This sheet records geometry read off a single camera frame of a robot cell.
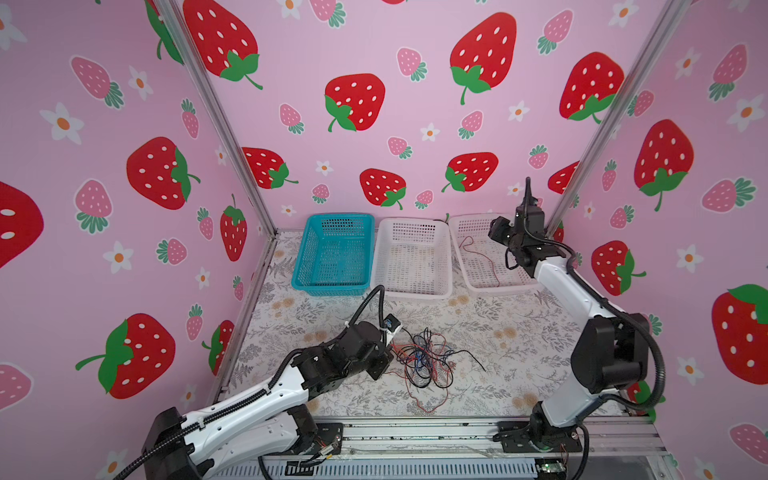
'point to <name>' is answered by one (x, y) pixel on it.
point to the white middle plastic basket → (412, 259)
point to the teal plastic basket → (335, 255)
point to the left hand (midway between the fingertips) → (391, 347)
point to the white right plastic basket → (482, 258)
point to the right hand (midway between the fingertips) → (498, 221)
